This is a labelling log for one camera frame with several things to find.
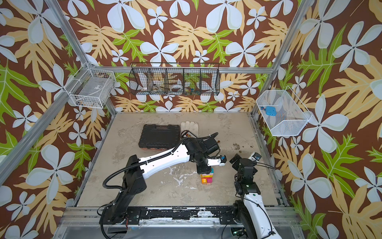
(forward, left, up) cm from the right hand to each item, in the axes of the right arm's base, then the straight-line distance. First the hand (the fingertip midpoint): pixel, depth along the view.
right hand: (240, 157), depth 85 cm
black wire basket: (+47, +39, +22) cm, 65 cm away
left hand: (-7, +20, +3) cm, 21 cm away
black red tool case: (+21, +51, -9) cm, 56 cm away
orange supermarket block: (-11, +22, -6) cm, 25 cm away
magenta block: (-11, +18, -7) cm, 23 cm away
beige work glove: (+31, +28, -9) cm, 43 cm away
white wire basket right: (+19, -25, +17) cm, 35 cm away
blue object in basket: (+22, -19, +16) cm, 33 cm away
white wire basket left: (+33, +86, +25) cm, 95 cm away
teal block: (-12, +19, +8) cm, 24 cm away
